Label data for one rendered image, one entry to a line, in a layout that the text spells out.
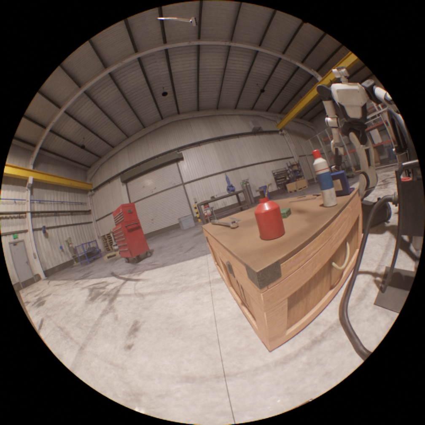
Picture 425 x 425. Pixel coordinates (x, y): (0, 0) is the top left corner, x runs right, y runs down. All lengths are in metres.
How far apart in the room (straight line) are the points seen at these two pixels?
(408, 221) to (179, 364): 1.09
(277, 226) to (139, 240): 2.66
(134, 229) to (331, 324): 2.95
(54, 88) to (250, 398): 9.45
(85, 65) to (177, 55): 4.52
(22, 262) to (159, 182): 10.24
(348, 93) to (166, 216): 8.61
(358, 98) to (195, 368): 1.67
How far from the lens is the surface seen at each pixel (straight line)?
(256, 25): 8.75
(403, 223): 0.70
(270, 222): 0.35
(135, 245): 2.76
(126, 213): 2.79
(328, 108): 1.26
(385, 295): 0.87
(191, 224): 5.78
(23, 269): 9.12
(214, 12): 8.08
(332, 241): 0.46
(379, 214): 1.49
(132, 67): 8.39
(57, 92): 8.99
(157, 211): 8.54
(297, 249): 0.30
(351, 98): 1.15
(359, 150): 1.24
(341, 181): 0.71
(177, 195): 8.22
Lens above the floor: 0.61
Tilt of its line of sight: 3 degrees down
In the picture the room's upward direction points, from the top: 18 degrees counter-clockwise
